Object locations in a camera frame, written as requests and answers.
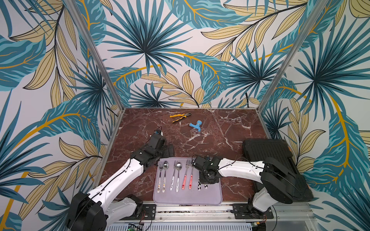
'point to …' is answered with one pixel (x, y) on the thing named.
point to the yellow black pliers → (184, 115)
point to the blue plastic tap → (197, 125)
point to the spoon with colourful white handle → (165, 164)
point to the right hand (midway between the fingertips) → (203, 180)
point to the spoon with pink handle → (191, 180)
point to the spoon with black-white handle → (205, 186)
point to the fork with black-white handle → (199, 185)
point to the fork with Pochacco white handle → (175, 166)
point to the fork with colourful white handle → (159, 186)
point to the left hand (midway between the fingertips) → (165, 150)
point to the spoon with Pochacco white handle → (178, 167)
